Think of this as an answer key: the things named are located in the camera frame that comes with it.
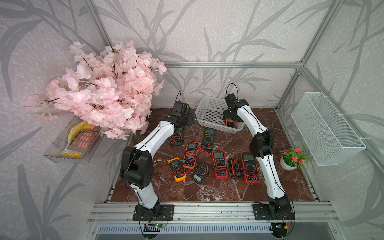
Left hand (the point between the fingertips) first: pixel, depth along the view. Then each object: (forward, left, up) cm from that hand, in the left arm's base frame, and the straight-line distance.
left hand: (191, 118), depth 89 cm
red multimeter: (-23, -17, -13) cm, 31 cm away
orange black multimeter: (+8, -28, -13) cm, 32 cm away
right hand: (+11, -28, -10) cm, 31 cm away
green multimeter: (-4, +10, -16) cm, 19 cm away
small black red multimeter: (-24, -26, -14) cm, 38 cm away
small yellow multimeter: (-26, +7, -15) cm, 31 cm away
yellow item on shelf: (-20, +48, +16) cm, 54 cm away
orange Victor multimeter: (-17, 0, -14) cm, 22 cm away
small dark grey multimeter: (-27, -7, -14) cm, 31 cm away
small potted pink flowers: (-23, -56, -4) cm, 60 cm away
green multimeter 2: (-4, -11, -16) cm, 20 cm away
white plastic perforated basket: (+20, -13, -17) cm, 30 cm away
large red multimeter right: (-27, -35, -15) cm, 46 cm away
